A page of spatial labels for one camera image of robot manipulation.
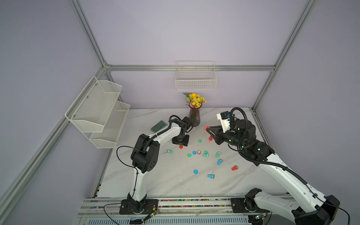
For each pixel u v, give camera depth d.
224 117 0.59
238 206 0.72
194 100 0.91
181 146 0.97
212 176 0.82
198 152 0.94
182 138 0.80
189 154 0.93
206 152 0.95
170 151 0.93
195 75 0.95
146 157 0.52
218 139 0.62
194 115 0.99
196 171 0.86
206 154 0.92
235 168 0.86
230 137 0.59
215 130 0.62
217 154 0.93
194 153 0.93
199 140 1.01
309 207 0.39
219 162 0.89
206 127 0.70
